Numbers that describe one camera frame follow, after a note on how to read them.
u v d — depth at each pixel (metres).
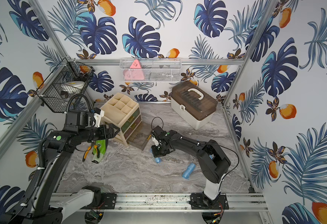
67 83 0.83
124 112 0.83
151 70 1.00
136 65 0.89
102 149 0.93
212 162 0.47
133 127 0.92
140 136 1.00
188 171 0.84
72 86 0.80
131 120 0.84
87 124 0.54
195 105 0.91
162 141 0.64
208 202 0.65
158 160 0.83
